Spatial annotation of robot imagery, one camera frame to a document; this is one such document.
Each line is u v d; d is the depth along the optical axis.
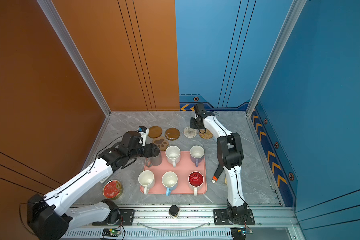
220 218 0.72
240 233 0.70
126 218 0.74
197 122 0.79
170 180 0.85
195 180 0.84
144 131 0.70
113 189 0.79
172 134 1.06
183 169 0.90
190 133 1.06
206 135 1.05
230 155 0.59
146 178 0.82
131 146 0.59
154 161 0.89
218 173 0.88
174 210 0.68
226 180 0.61
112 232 0.71
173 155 0.94
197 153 0.94
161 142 1.01
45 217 0.38
